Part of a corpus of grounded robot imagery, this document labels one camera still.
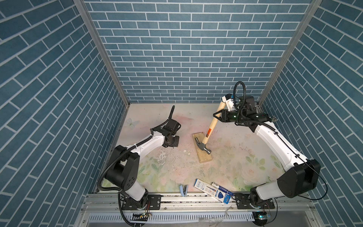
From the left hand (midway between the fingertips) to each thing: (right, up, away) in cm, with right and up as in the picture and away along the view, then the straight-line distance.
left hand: (177, 142), depth 90 cm
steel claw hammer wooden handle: (+16, -1, -6) cm, 17 cm away
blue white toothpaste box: (+20, -24, -13) cm, 34 cm away
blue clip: (+4, -23, -13) cm, 27 cm away
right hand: (+23, +18, -12) cm, 31 cm away
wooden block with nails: (+16, -8, -3) cm, 18 cm away
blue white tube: (+29, -24, -13) cm, 41 cm away
